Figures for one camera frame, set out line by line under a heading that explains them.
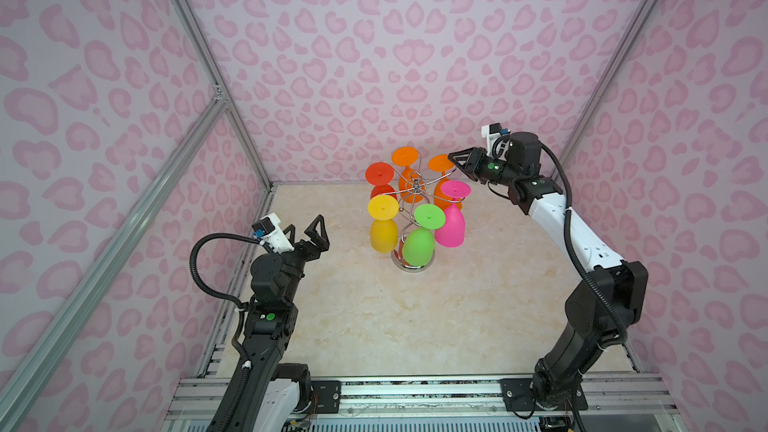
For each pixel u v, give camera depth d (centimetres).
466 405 72
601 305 42
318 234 67
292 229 75
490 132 73
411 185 76
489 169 70
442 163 79
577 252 50
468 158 72
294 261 64
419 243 75
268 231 61
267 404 56
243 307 59
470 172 71
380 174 78
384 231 76
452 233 81
